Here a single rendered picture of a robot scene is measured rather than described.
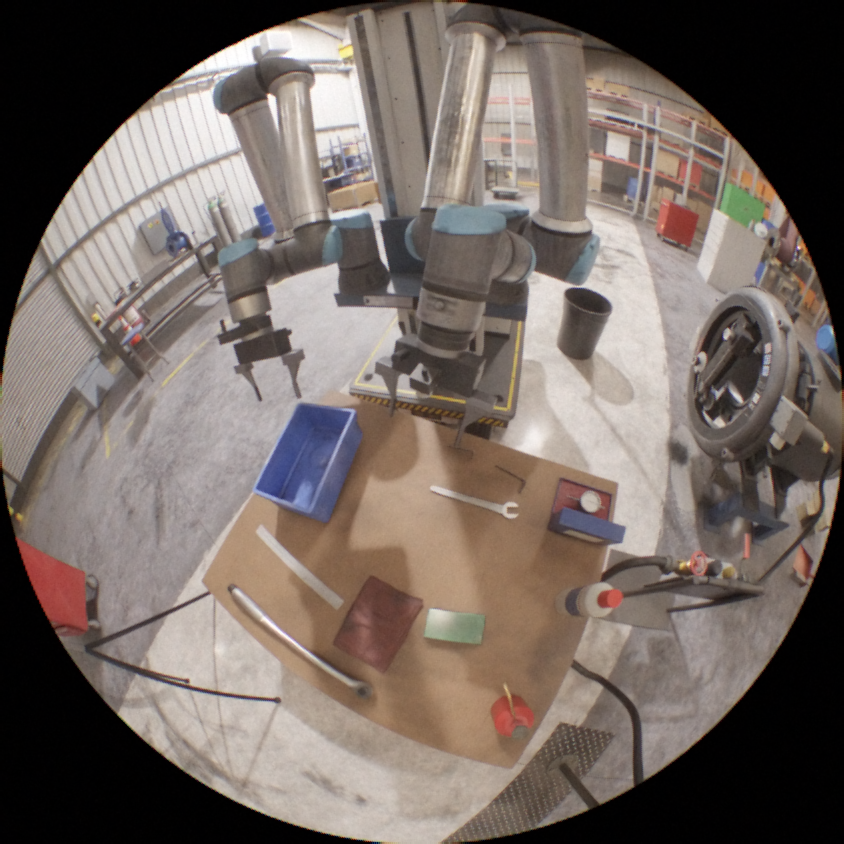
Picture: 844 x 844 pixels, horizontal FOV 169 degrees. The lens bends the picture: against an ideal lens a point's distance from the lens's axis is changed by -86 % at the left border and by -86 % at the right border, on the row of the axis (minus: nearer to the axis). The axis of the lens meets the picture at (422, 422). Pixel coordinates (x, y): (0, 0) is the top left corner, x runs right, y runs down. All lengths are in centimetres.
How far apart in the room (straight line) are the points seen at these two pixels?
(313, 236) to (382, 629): 86
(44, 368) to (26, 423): 130
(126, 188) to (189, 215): 184
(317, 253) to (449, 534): 71
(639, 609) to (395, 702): 102
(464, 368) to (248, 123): 83
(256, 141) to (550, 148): 70
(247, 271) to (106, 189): 732
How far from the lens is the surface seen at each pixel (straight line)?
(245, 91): 93
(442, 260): 36
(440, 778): 142
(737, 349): 131
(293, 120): 78
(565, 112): 65
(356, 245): 94
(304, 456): 90
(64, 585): 273
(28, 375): 797
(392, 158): 102
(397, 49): 112
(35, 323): 775
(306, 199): 69
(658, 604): 145
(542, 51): 67
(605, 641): 132
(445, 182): 54
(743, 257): 529
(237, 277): 60
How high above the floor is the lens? 115
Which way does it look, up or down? 54 degrees down
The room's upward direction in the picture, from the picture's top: 11 degrees counter-clockwise
